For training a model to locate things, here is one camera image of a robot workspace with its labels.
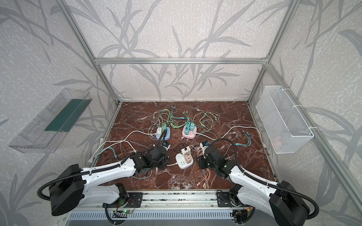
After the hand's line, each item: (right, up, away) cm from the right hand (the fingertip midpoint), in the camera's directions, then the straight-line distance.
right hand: (197, 154), depth 84 cm
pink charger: (-5, -1, -3) cm, 6 cm away
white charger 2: (-7, +3, -2) cm, 7 cm away
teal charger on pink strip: (-5, +16, +12) cm, 21 cm away
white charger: (-25, +14, +7) cm, 29 cm away
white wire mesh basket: (+38, +18, -24) cm, 49 cm away
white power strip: (-10, -4, +1) cm, 11 cm away
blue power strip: (-21, +8, +17) cm, 28 cm away
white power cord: (-52, +6, +12) cm, 54 cm away
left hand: (-17, 0, 0) cm, 17 cm away
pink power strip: (-3, +11, +12) cm, 16 cm away
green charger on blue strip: (-22, +16, +10) cm, 29 cm away
